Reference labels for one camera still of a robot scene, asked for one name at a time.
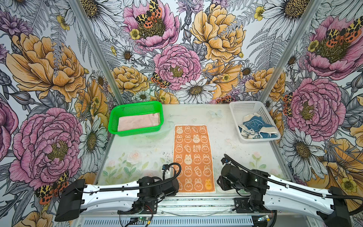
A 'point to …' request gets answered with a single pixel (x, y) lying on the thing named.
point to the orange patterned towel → (192, 151)
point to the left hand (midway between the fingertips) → (173, 190)
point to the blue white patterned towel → (254, 126)
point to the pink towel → (138, 121)
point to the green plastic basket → (133, 109)
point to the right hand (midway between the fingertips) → (222, 187)
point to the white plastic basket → (239, 109)
